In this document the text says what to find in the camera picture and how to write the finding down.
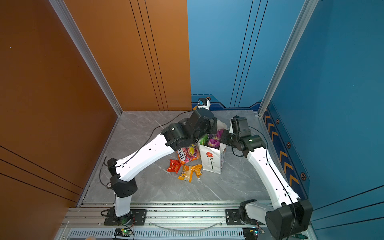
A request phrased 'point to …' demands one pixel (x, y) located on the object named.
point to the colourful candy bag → (188, 154)
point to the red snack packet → (175, 165)
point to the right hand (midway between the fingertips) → (220, 136)
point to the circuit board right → (250, 233)
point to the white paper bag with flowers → (213, 159)
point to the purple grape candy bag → (214, 139)
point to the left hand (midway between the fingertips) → (216, 118)
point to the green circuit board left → (122, 232)
